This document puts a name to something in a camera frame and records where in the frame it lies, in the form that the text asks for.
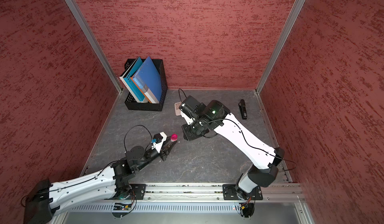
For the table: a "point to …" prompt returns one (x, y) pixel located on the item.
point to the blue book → (149, 74)
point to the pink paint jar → (174, 137)
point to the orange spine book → (145, 91)
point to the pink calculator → (178, 111)
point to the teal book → (134, 68)
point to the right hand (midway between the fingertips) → (189, 139)
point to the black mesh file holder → (131, 103)
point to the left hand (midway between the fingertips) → (173, 141)
